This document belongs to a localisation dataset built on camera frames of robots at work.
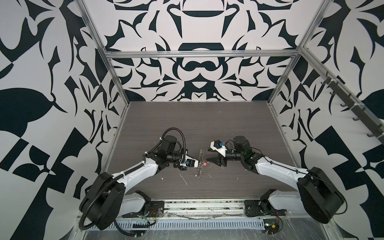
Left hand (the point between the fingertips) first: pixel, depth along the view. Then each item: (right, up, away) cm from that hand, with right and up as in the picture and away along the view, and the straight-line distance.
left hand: (199, 154), depth 78 cm
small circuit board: (+33, -32, -7) cm, 47 cm away
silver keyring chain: (+1, -4, -3) cm, 5 cm away
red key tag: (+3, -5, +1) cm, 6 cm away
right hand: (+5, +1, +1) cm, 6 cm away
